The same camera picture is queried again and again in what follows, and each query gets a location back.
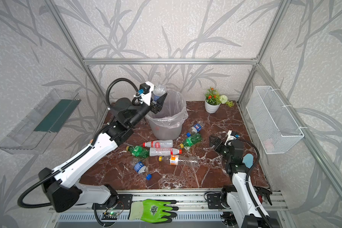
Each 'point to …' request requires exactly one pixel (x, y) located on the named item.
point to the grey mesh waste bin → (161, 133)
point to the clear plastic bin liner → (174, 112)
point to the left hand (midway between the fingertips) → (162, 85)
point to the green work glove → (153, 210)
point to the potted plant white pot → (211, 109)
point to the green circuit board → (111, 213)
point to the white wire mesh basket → (276, 131)
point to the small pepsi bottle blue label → (196, 128)
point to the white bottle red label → (164, 151)
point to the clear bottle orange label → (175, 159)
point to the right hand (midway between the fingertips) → (215, 135)
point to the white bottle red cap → (159, 144)
